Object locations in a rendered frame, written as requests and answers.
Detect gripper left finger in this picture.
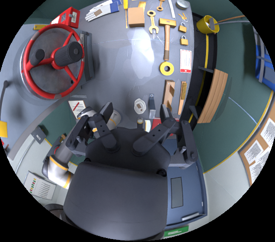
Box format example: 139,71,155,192
65,102,121,154

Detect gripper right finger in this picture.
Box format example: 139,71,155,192
132,104,200,165

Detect wooden tag rack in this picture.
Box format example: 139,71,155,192
162,79,176,112

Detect red handwheel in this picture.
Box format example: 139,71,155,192
22,23,85,100

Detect red book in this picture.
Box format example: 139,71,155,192
151,117,180,137

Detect white paper sheet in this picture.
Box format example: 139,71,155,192
68,100,86,119

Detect yellow tape roll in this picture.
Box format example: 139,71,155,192
159,61,175,76

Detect wooden slatted bench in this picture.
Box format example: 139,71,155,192
189,65,229,124

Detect red and white card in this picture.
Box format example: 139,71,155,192
179,49,192,73

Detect white poster coloured dots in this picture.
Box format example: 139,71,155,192
23,171,57,200

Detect black knurled hub knob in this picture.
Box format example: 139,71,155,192
51,41,84,70

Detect green sign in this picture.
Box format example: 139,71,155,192
163,226,190,238

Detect cork notice board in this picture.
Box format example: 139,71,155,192
238,117,275,187

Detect yellow sign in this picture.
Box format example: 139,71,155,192
0,121,8,138

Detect large brass spanner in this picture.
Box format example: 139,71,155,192
147,10,159,34

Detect cardboard box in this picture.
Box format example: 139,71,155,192
128,7,145,28

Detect white glove with tan patch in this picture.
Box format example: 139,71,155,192
85,2,120,22

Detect yellow bucket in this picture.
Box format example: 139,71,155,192
196,15,220,35

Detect red metal box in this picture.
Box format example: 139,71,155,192
50,6,80,29

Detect yellow screwdriver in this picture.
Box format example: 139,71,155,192
123,0,129,29

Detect white flat bar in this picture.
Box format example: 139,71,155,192
167,0,176,19

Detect white glove blue cuff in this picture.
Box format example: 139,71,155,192
94,0,123,11

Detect grey round tin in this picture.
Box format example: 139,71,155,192
175,0,190,10

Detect blue-grey tag post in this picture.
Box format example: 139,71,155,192
148,94,156,119

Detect wooden handled wire brush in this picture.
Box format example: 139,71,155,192
178,81,187,116

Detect grey wall box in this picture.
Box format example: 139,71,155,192
31,125,47,144

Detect brass hammer wooden handle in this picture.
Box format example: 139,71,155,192
159,18,177,61

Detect black post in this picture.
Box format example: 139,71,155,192
0,80,9,121

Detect blue panel with grey straps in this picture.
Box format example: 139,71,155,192
254,31,275,92

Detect grey hose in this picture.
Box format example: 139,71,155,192
218,19,252,25

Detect orange cable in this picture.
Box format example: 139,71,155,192
216,14,247,24

